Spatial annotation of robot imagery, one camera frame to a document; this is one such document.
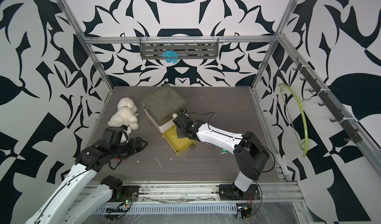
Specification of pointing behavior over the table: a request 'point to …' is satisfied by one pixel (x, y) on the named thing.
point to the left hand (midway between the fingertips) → (142, 143)
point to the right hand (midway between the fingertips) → (182, 128)
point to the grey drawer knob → (192, 146)
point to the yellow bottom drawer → (177, 143)
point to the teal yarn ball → (170, 53)
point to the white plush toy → (126, 114)
